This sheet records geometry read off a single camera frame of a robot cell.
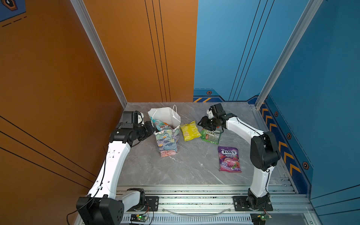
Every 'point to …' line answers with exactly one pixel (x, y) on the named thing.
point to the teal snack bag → (160, 125)
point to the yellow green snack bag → (190, 131)
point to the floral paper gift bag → (168, 123)
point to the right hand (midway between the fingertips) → (200, 124)
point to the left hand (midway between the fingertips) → (156, 126)
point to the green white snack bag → (212, 136)
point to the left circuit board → (139, 218)
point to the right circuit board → (259, 219)
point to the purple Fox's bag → (229, 159)
